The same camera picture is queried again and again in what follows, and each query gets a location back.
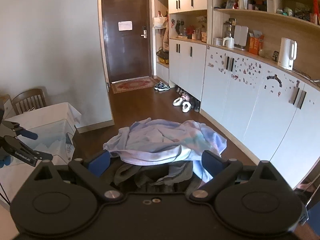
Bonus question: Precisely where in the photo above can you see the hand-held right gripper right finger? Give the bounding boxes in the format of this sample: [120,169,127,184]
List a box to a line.
[187,150,287,203]

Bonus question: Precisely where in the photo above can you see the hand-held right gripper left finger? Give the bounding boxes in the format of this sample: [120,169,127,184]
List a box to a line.
[34,150,125,203]

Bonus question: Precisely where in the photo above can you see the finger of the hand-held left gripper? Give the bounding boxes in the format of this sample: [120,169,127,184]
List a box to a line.
[4,135,54,167]
[1,120,38,141]

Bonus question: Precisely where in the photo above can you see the pastel tie-dye shirt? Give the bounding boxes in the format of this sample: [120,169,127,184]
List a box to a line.
[103,117,227,183]

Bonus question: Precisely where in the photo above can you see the person's left hand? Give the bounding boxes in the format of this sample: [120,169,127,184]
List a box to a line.
[0,155,12,168]

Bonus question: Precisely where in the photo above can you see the blue white printed tablecloth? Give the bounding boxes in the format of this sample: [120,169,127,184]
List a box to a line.
[0,102,82,205]

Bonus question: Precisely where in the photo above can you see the white drawer cabinet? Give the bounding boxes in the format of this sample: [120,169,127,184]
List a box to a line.
[0,94,13,120]

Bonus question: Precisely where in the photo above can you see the wooden chair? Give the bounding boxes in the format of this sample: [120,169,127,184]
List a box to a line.
[11,88,47,115]

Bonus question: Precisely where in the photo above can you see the dark grey garment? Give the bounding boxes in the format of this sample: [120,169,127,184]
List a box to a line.
[110,159,200,193]

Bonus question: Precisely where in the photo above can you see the row of shoes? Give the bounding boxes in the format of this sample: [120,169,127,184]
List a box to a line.
[176,86,201,112]

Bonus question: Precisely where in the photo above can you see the white sticker-covered cabinet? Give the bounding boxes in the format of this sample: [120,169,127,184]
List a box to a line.
[200,44,320,189]

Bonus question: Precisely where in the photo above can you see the red patterned doormat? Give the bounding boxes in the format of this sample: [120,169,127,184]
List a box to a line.
[111,77,157,94]

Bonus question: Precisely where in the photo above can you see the brown door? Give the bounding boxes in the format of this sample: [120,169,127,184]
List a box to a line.
[101,0,153,83]

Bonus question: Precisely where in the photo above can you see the yellow black bag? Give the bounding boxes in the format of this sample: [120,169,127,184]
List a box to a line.
[156,47,170,65]

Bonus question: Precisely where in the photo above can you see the orange box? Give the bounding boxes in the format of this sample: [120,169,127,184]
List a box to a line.
[247,31,265,55]

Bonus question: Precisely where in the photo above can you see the white countertop appliance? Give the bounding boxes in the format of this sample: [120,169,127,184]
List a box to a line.
[234,25,249,49]

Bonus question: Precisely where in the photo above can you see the hanging coat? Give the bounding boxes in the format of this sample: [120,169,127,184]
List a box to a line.
[160,27,170,53]

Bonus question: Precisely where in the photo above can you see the white electric kettle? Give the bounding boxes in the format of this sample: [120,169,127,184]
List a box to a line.
[277,37,298,71]

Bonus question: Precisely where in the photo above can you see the clear blender jar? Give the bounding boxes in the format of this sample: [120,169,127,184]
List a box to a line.
[222,19,237,39]

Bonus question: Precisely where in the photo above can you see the small counter knick-knacks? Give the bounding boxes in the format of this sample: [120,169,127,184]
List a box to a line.
[171,16,208,43]

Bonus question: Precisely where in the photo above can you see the white paper notice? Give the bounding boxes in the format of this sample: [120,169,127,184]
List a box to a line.
[118,20,133,31]

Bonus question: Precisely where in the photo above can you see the white hanging bag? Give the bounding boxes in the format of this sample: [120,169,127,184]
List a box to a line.
[152,15,167,30]

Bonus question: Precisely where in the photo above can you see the wooden shelf unit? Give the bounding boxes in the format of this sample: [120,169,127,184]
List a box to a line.
[212,0,320,28]

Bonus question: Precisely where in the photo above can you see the assorted shelf clutter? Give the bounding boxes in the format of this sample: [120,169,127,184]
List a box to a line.
[214,0,313,22]

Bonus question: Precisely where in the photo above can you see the red hanging ornament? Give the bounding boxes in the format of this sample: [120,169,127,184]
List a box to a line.
[310,0,320,25]

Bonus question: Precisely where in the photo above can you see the kettle power cable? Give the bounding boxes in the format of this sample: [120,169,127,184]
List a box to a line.
[291,69,320,83]

